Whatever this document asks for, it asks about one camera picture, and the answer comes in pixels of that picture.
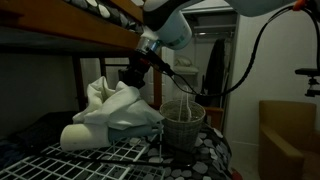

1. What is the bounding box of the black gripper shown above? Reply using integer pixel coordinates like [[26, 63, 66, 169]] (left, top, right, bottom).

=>
[[118, 54, 153, 89]]

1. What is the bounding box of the white towel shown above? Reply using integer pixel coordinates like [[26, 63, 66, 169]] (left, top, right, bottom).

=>
[[59, 123, 113, 153], [72, 75, 165, 131]]

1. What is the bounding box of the rolled white towel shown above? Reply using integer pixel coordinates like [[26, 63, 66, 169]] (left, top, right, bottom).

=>
[[59, 123, 113, 153]]

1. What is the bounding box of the white panel door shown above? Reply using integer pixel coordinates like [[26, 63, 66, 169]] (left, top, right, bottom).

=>
[[161, 46, 176, 104]]

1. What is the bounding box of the white pillow on shelf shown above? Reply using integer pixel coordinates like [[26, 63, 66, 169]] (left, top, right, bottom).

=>
[[174, 54, 194, 68]]

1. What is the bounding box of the folded blue cloth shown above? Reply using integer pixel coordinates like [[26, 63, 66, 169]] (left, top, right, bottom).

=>
[[107, 124, 165, 144]]

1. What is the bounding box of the dotted bedding of bunk mattress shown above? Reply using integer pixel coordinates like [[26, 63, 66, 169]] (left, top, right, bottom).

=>
[[63, 0, 148, 36]]

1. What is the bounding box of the dark hanging garment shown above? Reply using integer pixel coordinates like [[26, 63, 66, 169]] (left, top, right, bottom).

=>
[[203, 38, 228, 98]]

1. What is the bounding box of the orange wooden box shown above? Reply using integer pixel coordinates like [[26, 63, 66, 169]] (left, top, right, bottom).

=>
[[203, 106, 225, 132]]

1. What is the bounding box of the black dotted bedspread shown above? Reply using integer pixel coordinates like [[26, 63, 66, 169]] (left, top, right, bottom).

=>
[[0, 111, 233, 180]]

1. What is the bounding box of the brown armchair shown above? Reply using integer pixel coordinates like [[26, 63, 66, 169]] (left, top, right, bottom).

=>
[[258, 99, 320, 180]]

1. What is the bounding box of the woven basket with white handle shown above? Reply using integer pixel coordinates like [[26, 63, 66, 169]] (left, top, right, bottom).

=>
[[159, 85, 207, 154]]

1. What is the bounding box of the wooden bunk bed frame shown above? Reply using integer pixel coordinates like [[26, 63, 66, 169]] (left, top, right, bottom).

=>
[[0, 0, 164, 113]]

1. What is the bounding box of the black cable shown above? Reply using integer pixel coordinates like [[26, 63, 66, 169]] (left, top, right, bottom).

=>
[[143, 1, 320, 98]]

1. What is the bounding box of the white wire rack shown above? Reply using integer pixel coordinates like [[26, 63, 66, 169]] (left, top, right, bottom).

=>
[[0, 124, 167, 180]]

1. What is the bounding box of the black camera on mount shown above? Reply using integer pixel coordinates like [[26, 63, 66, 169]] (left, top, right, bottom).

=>
[[294, 67, 320, 98]]

